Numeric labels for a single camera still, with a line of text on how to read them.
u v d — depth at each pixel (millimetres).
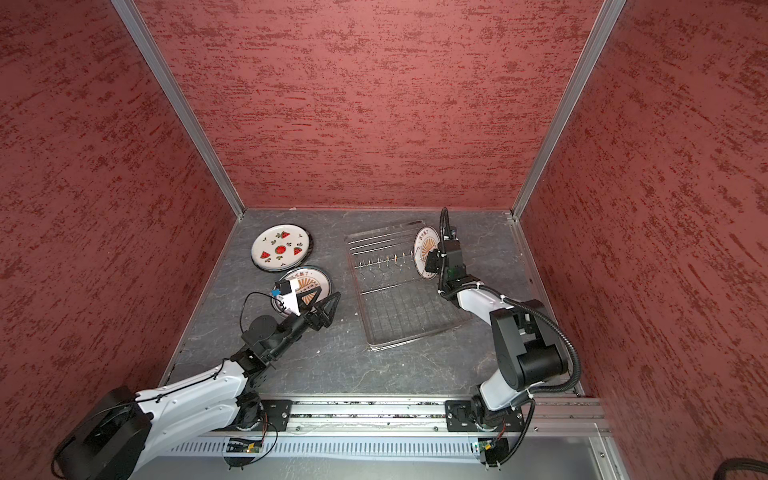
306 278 983
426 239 979
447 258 708
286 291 682
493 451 708
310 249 1061
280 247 1065
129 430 411
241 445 728
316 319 696
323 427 731
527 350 455
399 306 931
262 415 738
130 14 709
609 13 709
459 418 737
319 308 682
